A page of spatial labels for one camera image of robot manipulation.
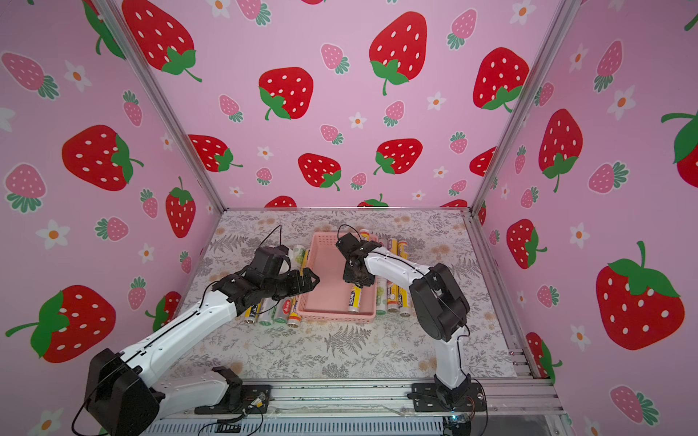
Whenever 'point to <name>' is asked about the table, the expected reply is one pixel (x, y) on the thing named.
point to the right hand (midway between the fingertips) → (363, 273)
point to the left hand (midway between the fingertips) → (311, 281)
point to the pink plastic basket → (328, 300)
